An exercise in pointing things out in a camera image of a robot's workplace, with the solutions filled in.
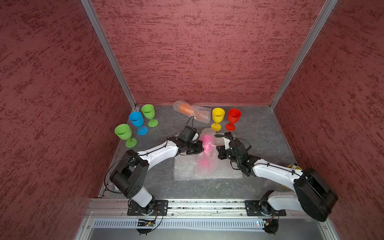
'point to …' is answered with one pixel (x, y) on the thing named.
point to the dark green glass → (149, 112)
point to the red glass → (234, 116)
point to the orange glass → (201, 114)
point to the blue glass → (136, 118)
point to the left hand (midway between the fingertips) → (202, 152)
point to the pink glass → (206, 164)
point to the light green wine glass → (123, 132)
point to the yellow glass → (218, 115)
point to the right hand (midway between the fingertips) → (216, 149)
